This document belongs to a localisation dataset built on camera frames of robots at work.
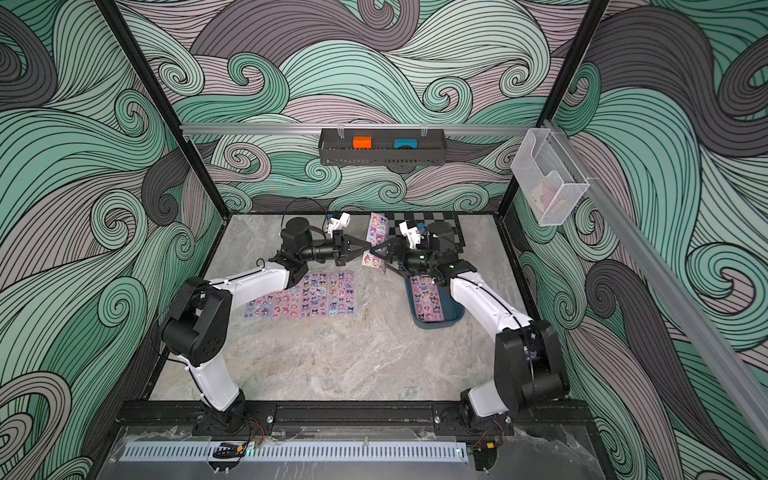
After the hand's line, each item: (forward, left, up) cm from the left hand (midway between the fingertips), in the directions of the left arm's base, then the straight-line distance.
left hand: (370, 245), depth 76 cm
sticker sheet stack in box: (-2, -18, -26) cm, 32 cm away
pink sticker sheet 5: (+1, +10, -27) cm, 29 cm away
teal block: (+37, -13, +7) cm, 40 cm away
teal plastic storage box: (-6, -26, -26) cm, 37 cm away
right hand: (0, -2, -5) cm, 5 cm away
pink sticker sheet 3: (-3, +27, -27) cm, 38 cm away
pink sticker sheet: (+6, -2, -2) cm, 6 cm away
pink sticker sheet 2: (-5, +35, -26) cm, 44 cm away
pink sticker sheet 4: (0, +19, -26) cm, 32 cm away
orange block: (+37, +3, +7) cm, 38 cm away
